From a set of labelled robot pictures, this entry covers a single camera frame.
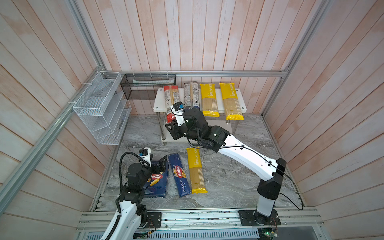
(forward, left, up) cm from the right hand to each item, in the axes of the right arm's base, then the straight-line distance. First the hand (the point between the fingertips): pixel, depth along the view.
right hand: (167, 125), depth 67 cm
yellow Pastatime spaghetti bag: (-15, -14, -34) cm, 40 cm away
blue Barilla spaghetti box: (-10, -4, -32) cm, 34 cm away
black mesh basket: (+45, +23, -10) cm, 52 cm away
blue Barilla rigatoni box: (-18, +6, -29) cm, 35 cm away
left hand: (-6, +6, -21) cm, 23 cm away
